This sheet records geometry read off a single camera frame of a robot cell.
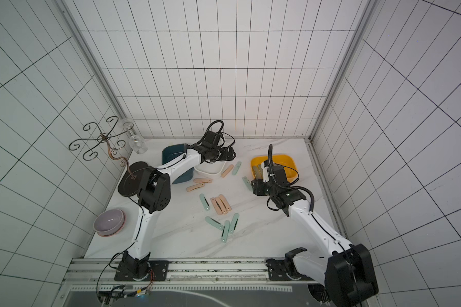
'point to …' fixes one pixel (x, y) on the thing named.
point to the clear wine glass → (136, 142)
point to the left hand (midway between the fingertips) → (228, 158)
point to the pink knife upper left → (203, 180)
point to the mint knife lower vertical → (225, 231)
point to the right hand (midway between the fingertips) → (257, 178)
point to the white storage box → (210, 169)
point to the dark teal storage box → (171, 151)
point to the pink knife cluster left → (214, 201)
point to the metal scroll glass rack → (102, 138)
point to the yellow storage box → (285, 160)
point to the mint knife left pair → (206, 206)
